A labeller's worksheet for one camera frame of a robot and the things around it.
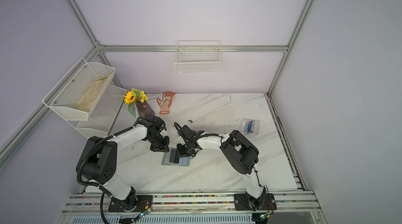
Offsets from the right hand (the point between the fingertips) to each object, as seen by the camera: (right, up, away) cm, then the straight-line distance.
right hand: (174, 158), depth 87 cm
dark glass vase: (-21, +28, +9) cm, 36 cm away
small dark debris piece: (+7, +20, +19) cm, 29 cm away
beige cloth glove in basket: (-41, +38, -6) cm, 56 cm away
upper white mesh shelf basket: (-47, +36, -10) cm, 60 cm away
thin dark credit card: (0, +1, 0) cm, 1 cm away
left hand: (-4, +4, +1) cm, 6 cm away
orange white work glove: (-11, +33, +25) cm, 42 cm away
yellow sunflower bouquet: (-23, +35, -2) cm, 42 cm away
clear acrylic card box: (+42, +18, +14) cm, 48 cm away
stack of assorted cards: (+46, +17, +11) cm, 50 cm away
